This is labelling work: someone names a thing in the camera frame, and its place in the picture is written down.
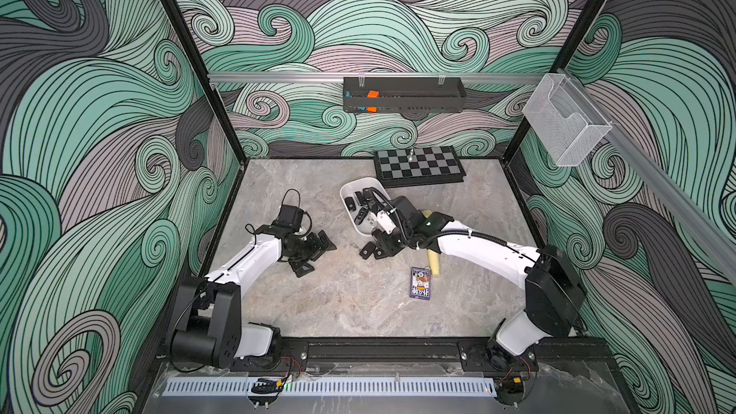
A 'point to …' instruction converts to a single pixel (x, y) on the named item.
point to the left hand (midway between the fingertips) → (327, 253)
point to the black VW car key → (369, 196)
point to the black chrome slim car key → (360, 216)
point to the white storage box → (356, 185)
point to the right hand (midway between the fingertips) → (386, 239)
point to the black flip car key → (359, 198)
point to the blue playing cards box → (420, 283)
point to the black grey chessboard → (418, 166)
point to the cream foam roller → (432, 255)
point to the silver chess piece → (411, 155)
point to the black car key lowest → (350, 203)
